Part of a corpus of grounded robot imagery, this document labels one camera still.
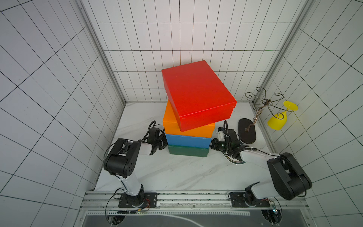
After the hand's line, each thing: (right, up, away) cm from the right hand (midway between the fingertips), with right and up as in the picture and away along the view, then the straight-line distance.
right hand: (206, 140), depth 90 cm
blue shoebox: (-13, +2, -11) cm, 17 cm away
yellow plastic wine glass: (+40, +13, -10) cm, 44 cm away
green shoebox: (-16, -4, -10) cm, 19 cm away
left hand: (-23, -1, +6) cm, 24 cm away
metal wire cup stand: (+31, +6, +10) cm, 33 cm away
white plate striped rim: (+18, -13, -4) cm, 22 cm away
